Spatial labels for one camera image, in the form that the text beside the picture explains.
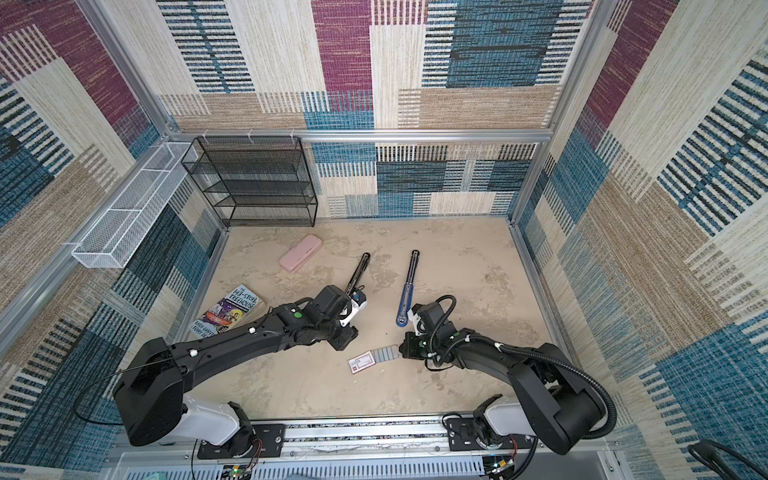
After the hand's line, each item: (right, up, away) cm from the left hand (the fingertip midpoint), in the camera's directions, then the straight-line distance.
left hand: (351, 325), depth 84 cm
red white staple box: (+2, -11, +1) cm, 11 cm away
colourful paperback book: (-36, +2, +10) cm, 38 cm away
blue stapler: (+15, +1, +10) cm, 18 cm away
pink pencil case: (-21, +20, +25) cm, 39 cm away
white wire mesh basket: (-54, +23, -12) cm, 60 cm away
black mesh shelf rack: (-39, +46, +27) cm, 66 cm away
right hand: (+14, -9, +3) cm, 17 cm away
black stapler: (0, +12, +19) cm, 23 cm away
